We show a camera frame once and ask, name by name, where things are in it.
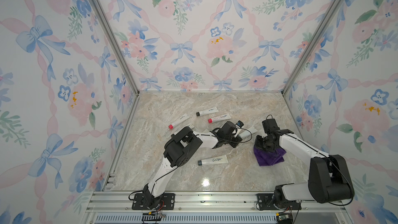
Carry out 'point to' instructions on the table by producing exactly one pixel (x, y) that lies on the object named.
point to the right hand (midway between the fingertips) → (258, 145)
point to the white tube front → (218, 159)
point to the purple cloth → (269, 157)
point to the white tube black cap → (207, 111)
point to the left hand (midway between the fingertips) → (241, 137)
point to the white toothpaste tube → (245, 132)
